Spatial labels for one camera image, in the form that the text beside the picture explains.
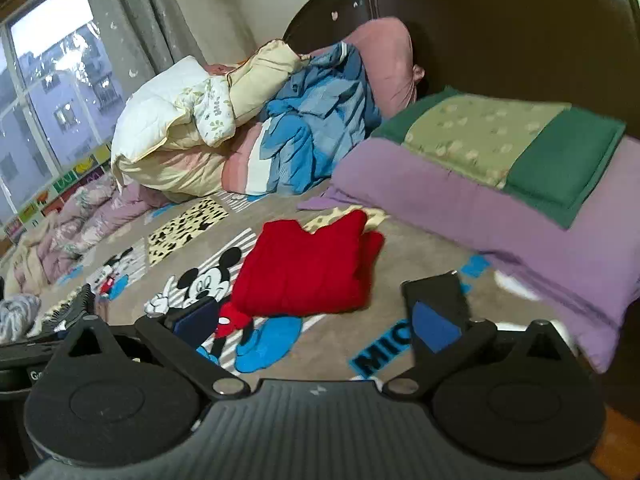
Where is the black white striped garment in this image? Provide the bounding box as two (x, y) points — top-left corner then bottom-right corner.
(41, 284), (96, 333)

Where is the purple floral quilt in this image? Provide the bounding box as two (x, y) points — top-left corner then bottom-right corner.
(3, 172), (168, 297)

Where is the dark wooden headboard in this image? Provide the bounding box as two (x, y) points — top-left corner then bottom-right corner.
(284, 0), (639, 136)

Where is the pink striped folded blanket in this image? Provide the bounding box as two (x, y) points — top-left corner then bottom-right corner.
(221, 119), (272, 196)

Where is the Mickey Mouse brown blanket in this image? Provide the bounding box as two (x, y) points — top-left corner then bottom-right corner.
(1, 182), (570, 397)

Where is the pink pillow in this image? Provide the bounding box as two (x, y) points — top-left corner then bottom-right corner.
(300, 18), (424, 130)

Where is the red knit sweater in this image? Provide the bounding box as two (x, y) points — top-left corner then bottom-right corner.
(231, 209), (385, 318)

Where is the window with wooden frame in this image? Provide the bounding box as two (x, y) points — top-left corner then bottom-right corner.
(1, 0), (126, 222)

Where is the white cream pillow bundle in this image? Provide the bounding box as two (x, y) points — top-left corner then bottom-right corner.
(111, 39), (309, 196)

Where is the blue crumpled cloth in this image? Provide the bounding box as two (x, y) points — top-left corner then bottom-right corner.
(258, 41), (382, 195)

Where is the grey window curtain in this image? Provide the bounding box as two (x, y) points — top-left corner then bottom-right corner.
(88, 0), (205, 96)

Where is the purple green folded bedding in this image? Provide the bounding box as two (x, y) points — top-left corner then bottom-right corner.
(298, 98), (639, 373)

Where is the colourful alphabet mat strip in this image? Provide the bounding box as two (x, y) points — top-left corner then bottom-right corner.
(1, 142), (111, 245)

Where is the grey crumpled garment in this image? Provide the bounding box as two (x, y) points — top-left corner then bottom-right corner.
(0, 294), (41, 344)

